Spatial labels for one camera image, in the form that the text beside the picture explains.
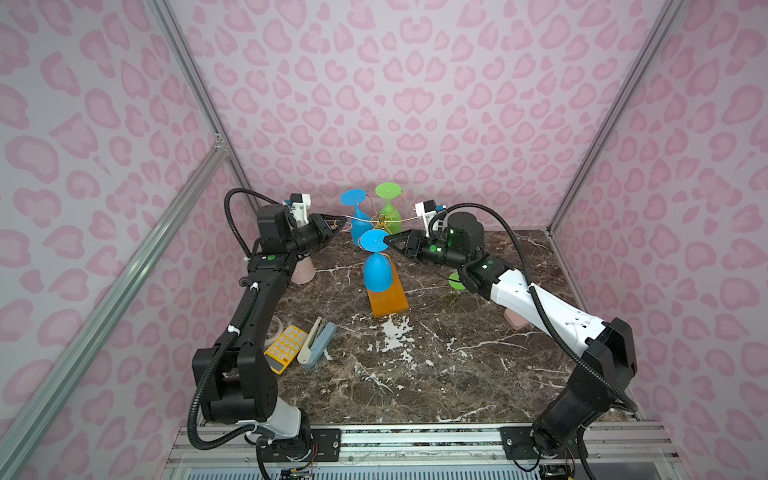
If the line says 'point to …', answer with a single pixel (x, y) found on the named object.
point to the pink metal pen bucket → (304, 271)
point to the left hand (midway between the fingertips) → (349, 219)
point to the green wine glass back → (390, 190)
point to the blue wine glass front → (377, 270)
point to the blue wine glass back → (355, 197)
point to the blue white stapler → (317, 341)
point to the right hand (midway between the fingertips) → (388, 244)
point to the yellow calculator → (284, 349)
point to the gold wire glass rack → (382, 220)
